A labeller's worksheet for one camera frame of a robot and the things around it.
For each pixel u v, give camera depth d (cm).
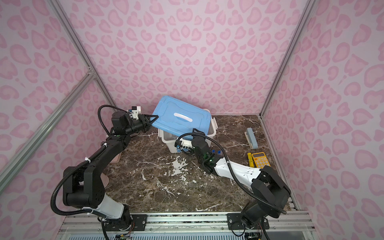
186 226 72
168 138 87
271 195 43
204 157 62
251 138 100
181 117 87
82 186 44
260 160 93
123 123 66
